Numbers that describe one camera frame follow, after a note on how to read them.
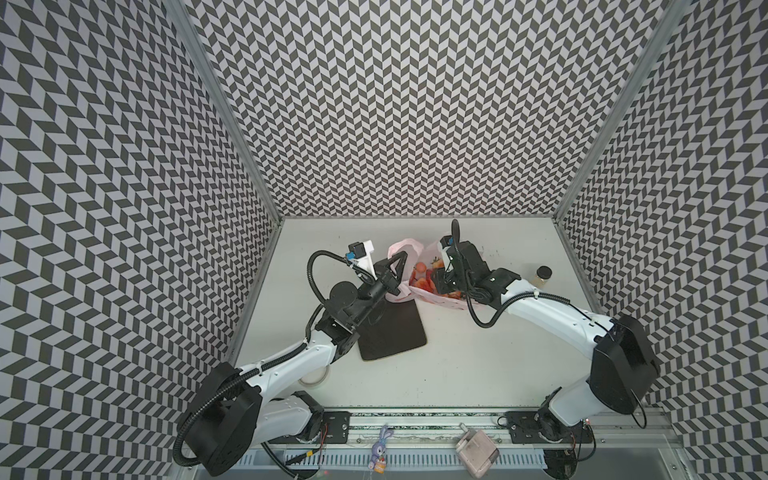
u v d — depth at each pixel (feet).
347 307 1.83
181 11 2.34
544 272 2.99
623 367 1.40
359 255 2.05
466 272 2.07
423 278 3.14
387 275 2.07
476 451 2.15
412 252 2.37
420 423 2.43
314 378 2.60
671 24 2.24
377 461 2.17
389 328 2.84
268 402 1.51
